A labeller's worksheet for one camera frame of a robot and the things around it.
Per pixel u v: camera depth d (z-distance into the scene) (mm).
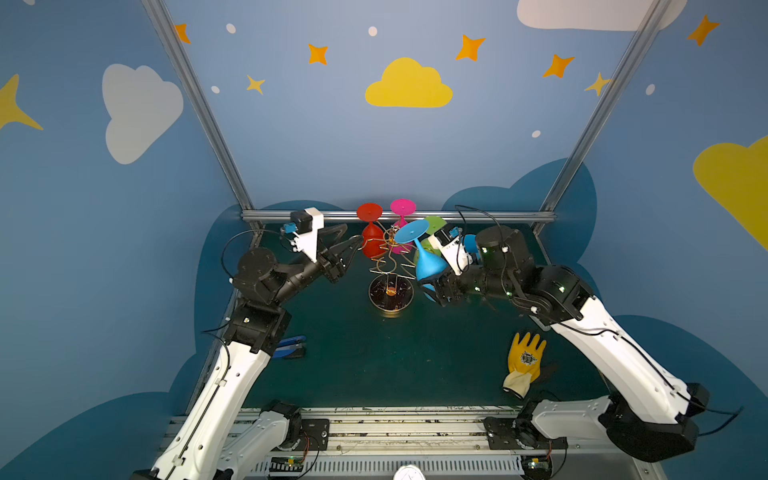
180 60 753
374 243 782
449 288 530
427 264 589
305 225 477
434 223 813
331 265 512
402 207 860
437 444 733
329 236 576
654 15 700
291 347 885
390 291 1009
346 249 536
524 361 856
